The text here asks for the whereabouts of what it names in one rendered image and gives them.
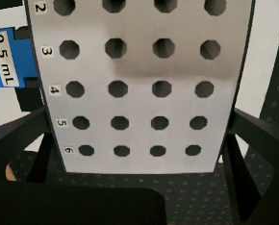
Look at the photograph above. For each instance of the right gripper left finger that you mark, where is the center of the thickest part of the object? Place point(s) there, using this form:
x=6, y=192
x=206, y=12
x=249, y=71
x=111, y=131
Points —
x=17, y=135

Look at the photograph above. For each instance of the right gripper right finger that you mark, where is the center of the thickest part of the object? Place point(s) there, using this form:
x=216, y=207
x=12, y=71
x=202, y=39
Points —
x=244, y=196

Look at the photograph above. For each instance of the black perforated breadboard plate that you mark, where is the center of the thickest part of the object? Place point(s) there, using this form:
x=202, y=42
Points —
x=190, y=199

